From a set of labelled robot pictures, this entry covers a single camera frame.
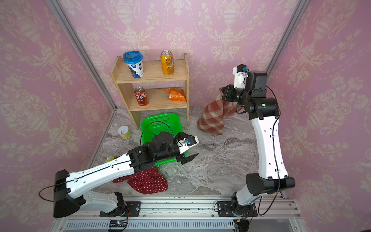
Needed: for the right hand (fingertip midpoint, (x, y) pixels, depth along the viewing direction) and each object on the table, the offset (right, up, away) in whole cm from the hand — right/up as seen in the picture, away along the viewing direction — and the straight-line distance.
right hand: (223, 88), depth 66 cm
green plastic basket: (-43, -18, +41) cm, 62 cm away
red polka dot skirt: (-38, -49, +13) cm, 63 cm away
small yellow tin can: (-61, -23, +33) cm, 73 cm away
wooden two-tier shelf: (-37, 0, +32) cm, 49 cm away
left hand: (-13, -26, +1) cm, 29 cm away
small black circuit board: (-52, -67, +6) cm, 85 cm away
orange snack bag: (-24, +2, +25) cm, 35 cm away
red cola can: (-45, 0, +19) cm, 49 cm away
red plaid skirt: (-3, -14, +16) cm, 22 cm away
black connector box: (+10, -67, +5) cm, 68 cm away
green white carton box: (-65, -39, +22) cm, 78 cm away
